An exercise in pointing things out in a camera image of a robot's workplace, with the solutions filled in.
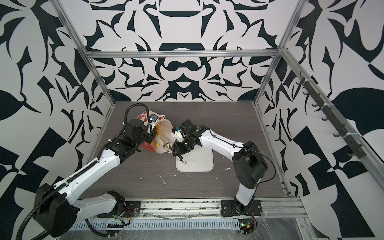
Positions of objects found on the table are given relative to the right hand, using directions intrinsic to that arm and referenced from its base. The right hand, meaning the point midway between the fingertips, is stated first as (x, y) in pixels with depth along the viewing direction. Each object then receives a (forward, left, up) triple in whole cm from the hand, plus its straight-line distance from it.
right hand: (175, 152), depth 81 cm
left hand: (+11, +12, +12) cm, 20 cm away
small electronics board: (-32, -34, -13) cm, 48 cm away
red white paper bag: (+16, +7, -9) cm, 20 cm away
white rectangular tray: (0, -14, -11) cm, 18 cm away
